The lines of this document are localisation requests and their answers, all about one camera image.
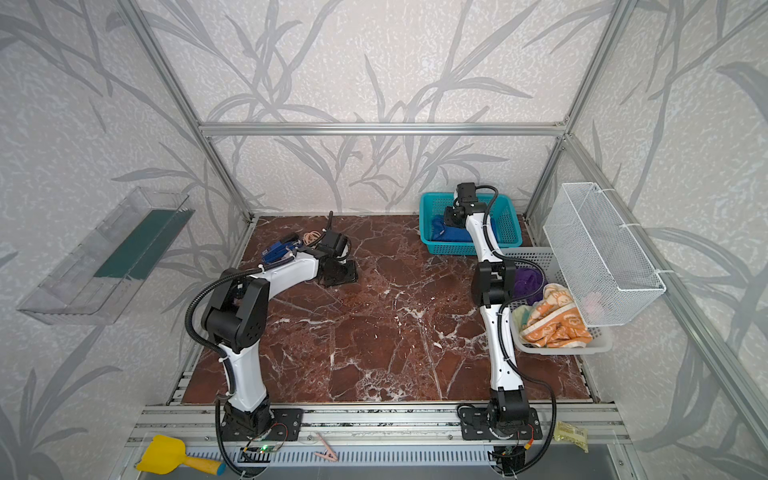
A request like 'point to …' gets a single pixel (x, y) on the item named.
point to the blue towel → (441, 232)
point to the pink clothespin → (328, 455)
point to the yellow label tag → (567, 432)
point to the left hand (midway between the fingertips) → (358, 267)
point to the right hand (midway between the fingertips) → (449, 209)
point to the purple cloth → (528, 285)
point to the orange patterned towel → (556, 321)
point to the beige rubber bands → (311, 236)
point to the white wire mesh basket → (604, 269)
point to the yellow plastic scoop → (167, 455)
